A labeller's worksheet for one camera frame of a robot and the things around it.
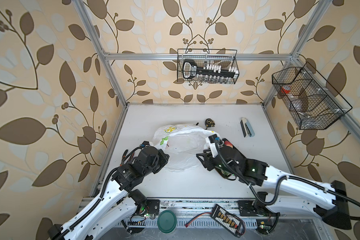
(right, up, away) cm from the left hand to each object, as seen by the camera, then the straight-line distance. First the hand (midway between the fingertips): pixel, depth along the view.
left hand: (172, 155), depth 72 cm
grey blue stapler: (+48, +10, +30) cm, 58 cm away
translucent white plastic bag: (+4, +1, +28) cm, 28 cm away
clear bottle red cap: (+67, +35, +17) cm, 78 cm away
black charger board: (+28, -32, -3) cm, 42 cm away
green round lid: (-2, -26, -9) cm, 28 cm away
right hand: (+13, +1, -2) cm, 14 cm away
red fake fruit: (+33, +2, +20) cm, 38 cm away
